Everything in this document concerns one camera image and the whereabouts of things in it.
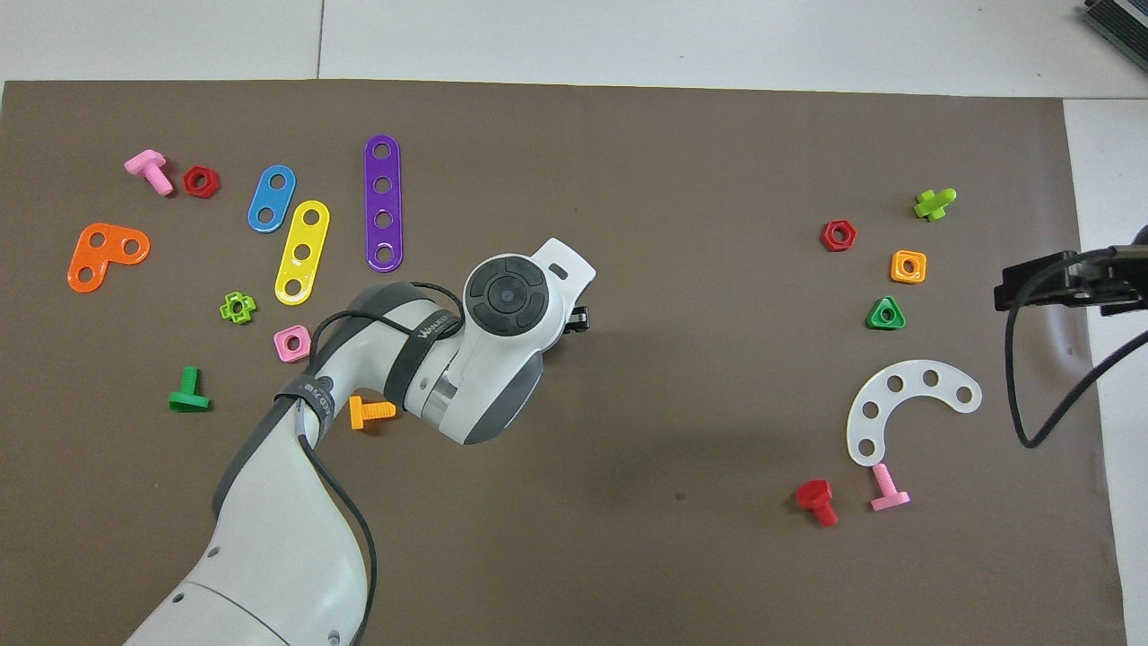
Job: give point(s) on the white curved five-hole plate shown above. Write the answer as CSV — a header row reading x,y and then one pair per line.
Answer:
x,y
913,377

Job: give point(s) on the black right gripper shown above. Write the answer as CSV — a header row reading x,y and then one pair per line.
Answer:
x,y
1121,280

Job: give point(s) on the purple four-hole plastic strip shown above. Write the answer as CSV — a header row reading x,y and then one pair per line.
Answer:
x,y
383,202

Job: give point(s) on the orange square plastic nut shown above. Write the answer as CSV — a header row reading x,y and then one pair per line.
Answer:
x,y
896,274

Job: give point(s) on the blue two-hole plastic strip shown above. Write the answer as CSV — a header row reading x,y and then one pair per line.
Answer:
x,y
272,198

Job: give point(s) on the pink plastic bolt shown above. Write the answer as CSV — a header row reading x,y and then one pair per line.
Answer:
x,y
883,480
143,164

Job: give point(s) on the red hexagonal plastic nut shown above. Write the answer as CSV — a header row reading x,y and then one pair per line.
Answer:
x,y
826,237
188,182

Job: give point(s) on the dark grey ribbed device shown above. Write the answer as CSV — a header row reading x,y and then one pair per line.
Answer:
x,y
1121,18

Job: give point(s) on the lime green cross-head bolt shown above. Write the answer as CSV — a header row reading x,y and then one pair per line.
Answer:
x,y
933,206

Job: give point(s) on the orange three-hole angled plate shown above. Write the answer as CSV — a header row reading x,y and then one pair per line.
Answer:
x,y
115,244

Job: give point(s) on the lime green cross nut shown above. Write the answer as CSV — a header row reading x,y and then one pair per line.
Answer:
x,y
225,309

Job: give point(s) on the pink square plastic nut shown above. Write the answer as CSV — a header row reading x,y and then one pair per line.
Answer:
x,y
281,352

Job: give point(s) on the brown table mat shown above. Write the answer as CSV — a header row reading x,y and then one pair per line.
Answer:
x,y
717,224

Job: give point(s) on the green triangular plastic nut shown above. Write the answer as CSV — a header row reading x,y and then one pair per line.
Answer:
x,y
874,323

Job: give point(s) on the yellow three-hole plastic strip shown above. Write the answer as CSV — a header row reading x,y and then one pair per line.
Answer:
x,y
308,235

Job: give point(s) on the dark green plastic bolt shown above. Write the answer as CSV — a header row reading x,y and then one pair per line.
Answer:
x,y
188,402

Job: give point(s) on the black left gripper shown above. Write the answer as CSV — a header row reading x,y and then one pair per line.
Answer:
x,y
579,318

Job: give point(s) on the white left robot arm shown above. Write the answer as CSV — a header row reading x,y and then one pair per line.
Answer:
x,y
269,538

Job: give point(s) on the red plastic bolt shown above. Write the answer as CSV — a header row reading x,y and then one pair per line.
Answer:
x,y
813,493

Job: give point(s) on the orange plastic bolt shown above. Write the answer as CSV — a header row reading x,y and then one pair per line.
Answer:
x,y
377,411

